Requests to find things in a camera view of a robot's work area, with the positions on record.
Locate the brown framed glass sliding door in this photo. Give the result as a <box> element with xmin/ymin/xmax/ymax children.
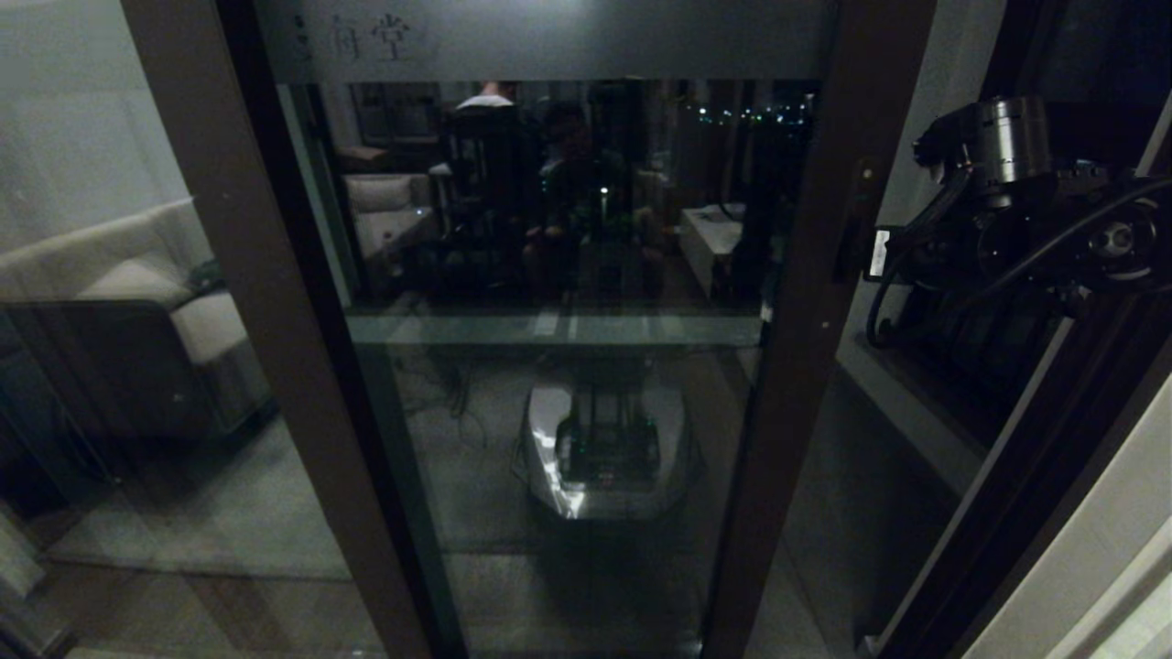
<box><xmin>256</xmin><ymin>0</ymin><xmax>939</xmax><ymax>659</ymax></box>

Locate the brown framed fixed glass panel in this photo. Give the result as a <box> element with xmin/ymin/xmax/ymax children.
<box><xmin>0</xmin><ymin>0</ymin><xmax>468</xmax><ymax>659</ymax></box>

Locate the small dark cloth item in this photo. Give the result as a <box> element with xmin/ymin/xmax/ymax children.
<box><xmin>187</xmin><ymin>261</ymin><xmax>229</xmax><ymax>299</ymax></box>

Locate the beige sofa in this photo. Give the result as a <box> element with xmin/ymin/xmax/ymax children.
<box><xmin>0</xmin><ymin>201</ymin><xmax>273</xmax><ymax>447</ymax></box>

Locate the grey rug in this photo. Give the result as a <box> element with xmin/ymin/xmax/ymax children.
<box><xmin>41</xmin><ymin>416</ymin><xmax>353</xmax><ymax>584</ymax></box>

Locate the beige sofa cushion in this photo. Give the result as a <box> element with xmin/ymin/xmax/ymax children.
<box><xmin>75</xmin><ymin>263</ymin><xmax>196</xmax><ymax>312</ymax></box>

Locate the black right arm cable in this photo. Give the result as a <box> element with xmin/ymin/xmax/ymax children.
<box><xmin>865</xmin><ymin>178</ymin><xmax>1172</xmax><ymax>351</ymax></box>

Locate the dark outer door frame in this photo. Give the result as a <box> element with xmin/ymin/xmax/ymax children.
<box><xmin>874</xmin><ymin>92</ymin><xmax>1172</xmax><ymax>659</ymax></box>

